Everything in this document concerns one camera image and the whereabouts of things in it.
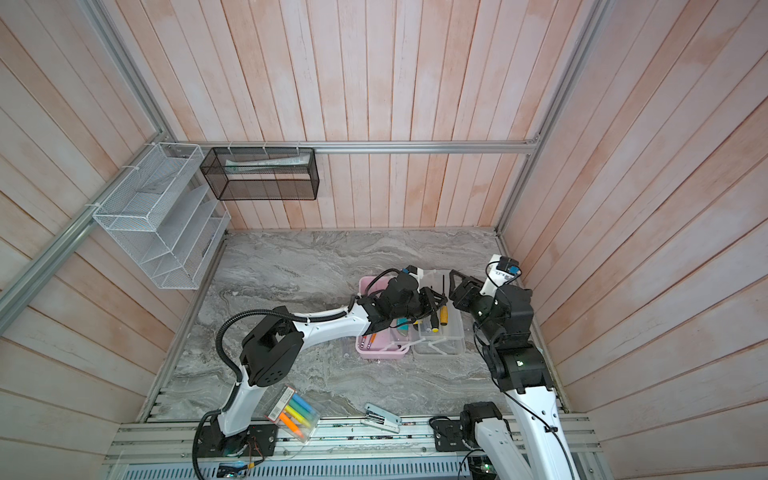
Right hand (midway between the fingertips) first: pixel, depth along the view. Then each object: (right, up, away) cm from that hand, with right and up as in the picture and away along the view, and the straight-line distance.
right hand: (458, 274), depth 69 cm
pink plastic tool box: (-16, -20, +13) cm, 28 cm away
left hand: (+1, -10, +12) cm, 16 cm away
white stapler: (-18, -38, +7) cm, 43 cm away
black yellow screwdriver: (-3, -14, +13) cm, 19 cm away
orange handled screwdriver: (-1, -12, +11) cm, 16 cm away
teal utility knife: (-12, -15, +10) cm, 22 cm away
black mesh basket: (-60, +34, +35) cm, 78 cm away
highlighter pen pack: (-41, -37, +8) cm, 56 cm away
